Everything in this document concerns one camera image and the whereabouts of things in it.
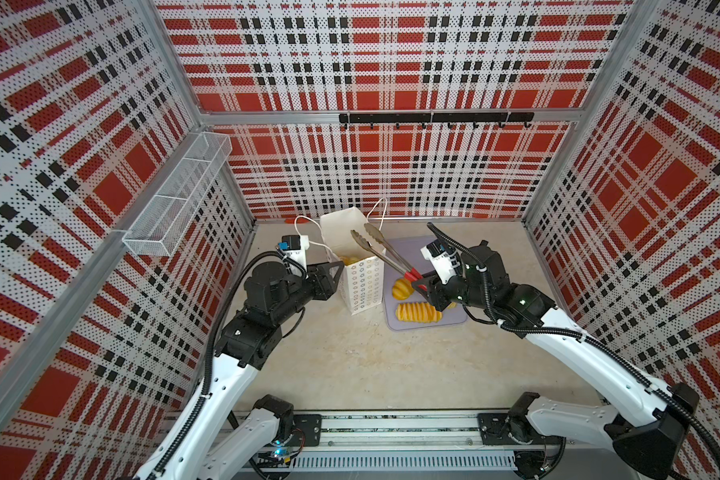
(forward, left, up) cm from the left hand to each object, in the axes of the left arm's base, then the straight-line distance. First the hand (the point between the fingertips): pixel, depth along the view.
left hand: (337, 269), depth 68 cm
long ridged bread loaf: (-9, -25, -2) cm, 27 cm away
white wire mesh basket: (+26, +60, -12) cm, 66 cm away
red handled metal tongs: (+1, -17, -3) cm, 17 cm away
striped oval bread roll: (+21, 0, -23) cm, 31 cm away
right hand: (-2, -19, -4) cm, 20 cm away
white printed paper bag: (+6, -6, -9) cm, 13 cm away
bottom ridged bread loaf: (+3, -22, -28) cm, 35 cm away
